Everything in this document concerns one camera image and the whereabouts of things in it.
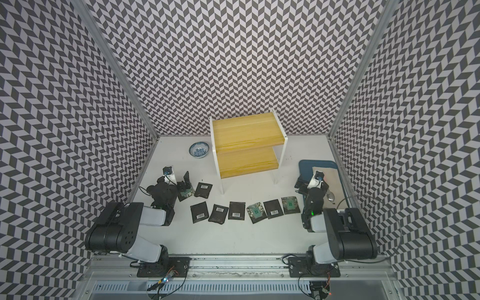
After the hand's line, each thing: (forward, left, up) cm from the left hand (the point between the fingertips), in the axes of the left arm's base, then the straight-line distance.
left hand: (178, 173), depth 92 cm
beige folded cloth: (0, -79, -6) cm, 79 cm away
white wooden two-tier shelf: (-3, -35, +25) cm, 43 cm away
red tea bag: (-5, -12, -8) cm, 15 cm away
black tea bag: (-7, -2, -7) cm, 10 cm away
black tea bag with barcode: (-16, -29, -9) cm, 34 cm away
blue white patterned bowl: (+22, -5, -7) cm, 23 cm away
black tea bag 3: (-15, -47, -9) cm, 50 cm away
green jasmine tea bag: (-17, -39, -8) cm, 43 cm away
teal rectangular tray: (+8, -67, -9) cm, 68 cm away
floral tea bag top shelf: (-13, -55, -8) cm, 57 cm away
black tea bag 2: (-17, -21, -8) cm, 28 cm away
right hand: (-3, -65, 0) cm, 65 cm away
